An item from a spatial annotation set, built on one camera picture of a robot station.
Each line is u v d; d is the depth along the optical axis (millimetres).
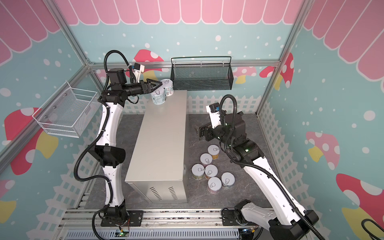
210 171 848
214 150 935
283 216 375
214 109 529
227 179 812
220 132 547
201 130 556
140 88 711
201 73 938
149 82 686
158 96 739
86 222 742
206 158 894
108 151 547
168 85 787
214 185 793
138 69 699
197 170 850
